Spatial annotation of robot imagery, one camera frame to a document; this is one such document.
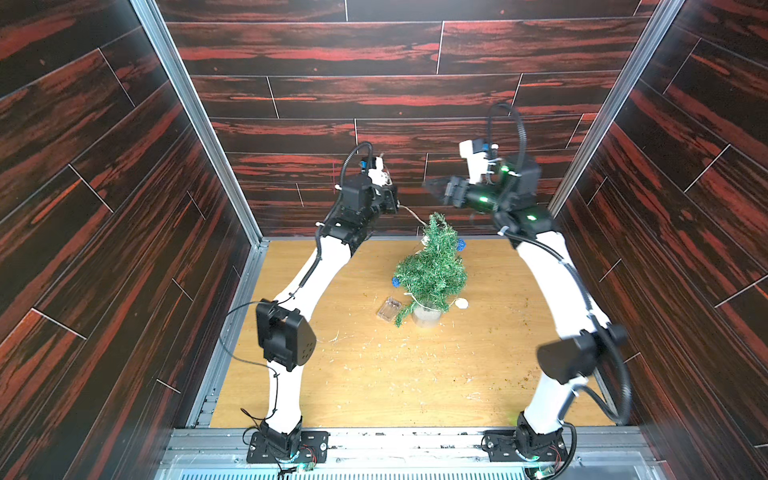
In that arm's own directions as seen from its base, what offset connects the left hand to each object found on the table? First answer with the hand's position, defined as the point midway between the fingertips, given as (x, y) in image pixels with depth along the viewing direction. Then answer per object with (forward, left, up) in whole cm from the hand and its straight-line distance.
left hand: (397, 186), depth 80 cm
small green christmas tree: (-22, -9, -13) cm, 27 cm away
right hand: (-7, -10, +7) cm, 14 cm away
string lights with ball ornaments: (-25, -17, -20) cm, 36 cm away
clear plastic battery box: (-15, +2, -38) cm, 41 cm away
